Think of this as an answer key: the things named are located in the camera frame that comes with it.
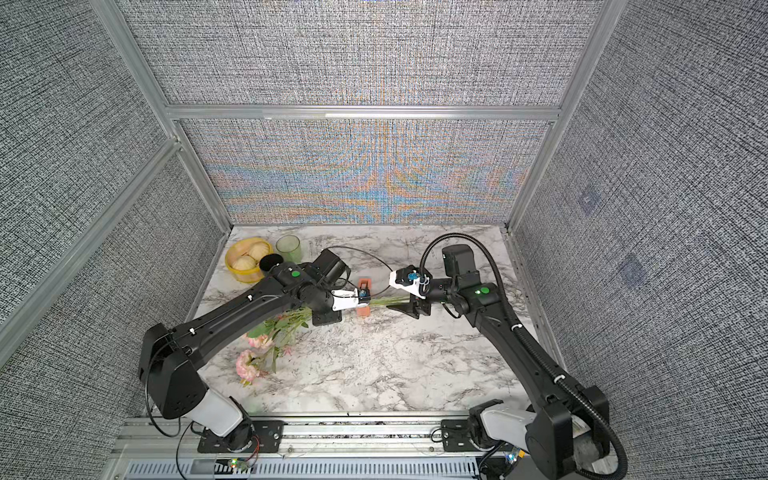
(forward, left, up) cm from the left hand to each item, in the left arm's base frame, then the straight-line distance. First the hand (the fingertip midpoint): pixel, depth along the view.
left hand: (341, 305), depth 80 cm
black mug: (+23, +25, -8) cm, 35 cm away
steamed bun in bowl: (+23, +35, -9) cm, 42 cm away
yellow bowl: (+33, +40, -12) cm, 53 cm away
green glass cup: (+33, +22, -13) cm, 41 cm away
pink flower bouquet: (-7, +18, -2) cm, 20 cm away
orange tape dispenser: (-4, -7, +8) cm, 11 cm away
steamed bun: (+28, +31, -8) cm, 43 cm away
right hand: (+1, -14, +10) cm, 17 cm away
